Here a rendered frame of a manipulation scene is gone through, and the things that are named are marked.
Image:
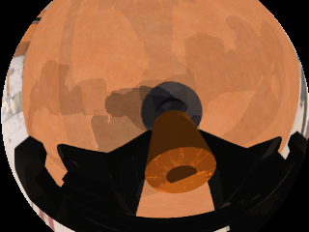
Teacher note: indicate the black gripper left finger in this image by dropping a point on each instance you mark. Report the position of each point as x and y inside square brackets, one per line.
[121, 169]

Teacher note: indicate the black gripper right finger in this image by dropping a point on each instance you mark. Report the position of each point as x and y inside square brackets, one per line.
[234, 165]

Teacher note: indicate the orange knob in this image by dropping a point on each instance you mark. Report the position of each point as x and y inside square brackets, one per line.
[179, 159]

